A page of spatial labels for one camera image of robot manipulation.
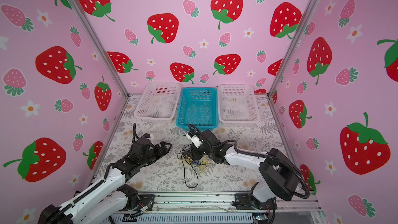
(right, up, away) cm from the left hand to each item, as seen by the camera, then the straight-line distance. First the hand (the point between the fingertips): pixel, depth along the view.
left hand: (168, 147), depth 82 cm
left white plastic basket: (-15, +26, +33) cm, 44 cm away
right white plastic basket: (+45, +24, +32) cm, 60 cm away
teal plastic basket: (+15, +23, +32) cm, 42 cm away
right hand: (+10, -1, 0) cm, 10 cm away
